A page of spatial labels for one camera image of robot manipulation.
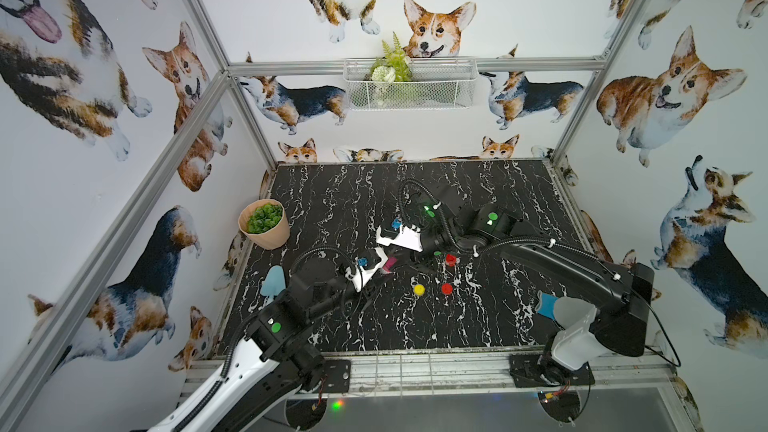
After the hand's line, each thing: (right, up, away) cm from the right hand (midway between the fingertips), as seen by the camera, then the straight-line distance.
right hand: (388, 260), depth 65 cm
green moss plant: (-39, +7, +25) cm, 47 cm away
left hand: (0, -1, +2) cm, 3 cm away
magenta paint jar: (0, -1, -1) cm, 2 cm away
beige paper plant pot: (-36, +1, +25) cm, 44 cm away
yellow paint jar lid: (+8, -14, +23) cm, 28 cm away
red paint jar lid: (+16, -14, +23) cm, 31 cm away
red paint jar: (+18, -7, +30) cm, 35 cm away
